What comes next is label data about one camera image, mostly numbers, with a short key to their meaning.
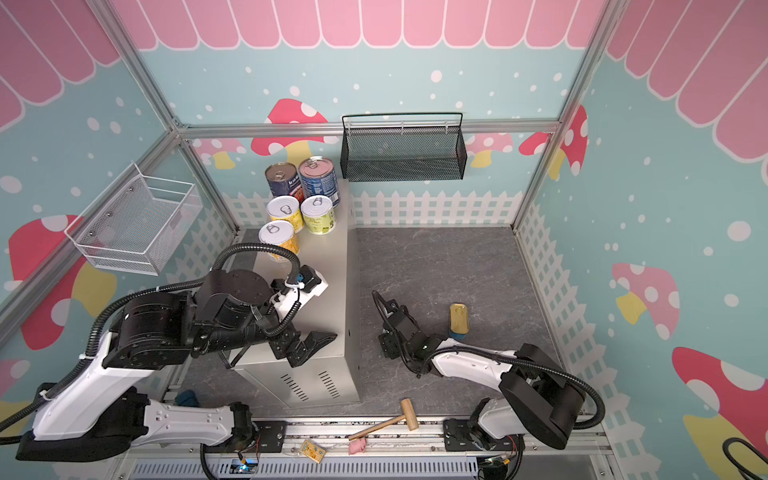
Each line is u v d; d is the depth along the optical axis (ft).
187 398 2.56
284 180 2.27
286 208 2.29
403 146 3.07
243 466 2.38
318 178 2.28
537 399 1.39
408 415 2.49
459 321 3.11
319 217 2.24
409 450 2.44
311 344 1.50
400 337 2.15
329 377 6.01
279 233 2.12
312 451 2.34
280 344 1.51
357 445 2.34
